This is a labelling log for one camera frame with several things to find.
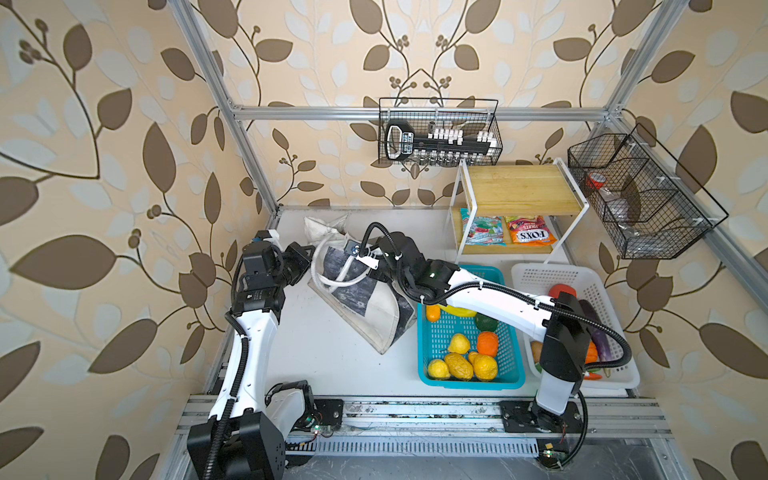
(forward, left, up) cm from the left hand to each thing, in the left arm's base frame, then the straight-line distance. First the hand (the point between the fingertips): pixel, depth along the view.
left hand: (315, 244), depth 76 cm
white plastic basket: (+4, -66, -20) cm, 69 cm away
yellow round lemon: (-23, -45, -21) cm, 55 cm away
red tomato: (+1, -71, -21) cm, 74 cm away
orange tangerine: (-17, -47, -21) cm, 54 cm away
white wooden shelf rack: (+8, -53, +6) cm, 54 cm away
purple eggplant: (-8, -76, -17) cm, 78 cm away
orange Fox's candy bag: (+13, -61, -7) cm, 63 cm away
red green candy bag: (+13, -47, -7) cm, 49 cm away
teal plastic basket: (-10, -34, -26) cm, 44 cm away
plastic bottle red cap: (+19, -75, +8) cm, 78 cm away
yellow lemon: (-17, -39, -22) cm, 48 cm away
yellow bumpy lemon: (-23, -38, -22) cm, 50 cm away
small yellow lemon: (-24, -33, -21) cm, 46 cm away
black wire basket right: (+7, -84, +9) cm, 85 cm away
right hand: (+1, -14, -1) cm, 14 cm away
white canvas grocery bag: (-10, -14, -14) cm, 22 cm away
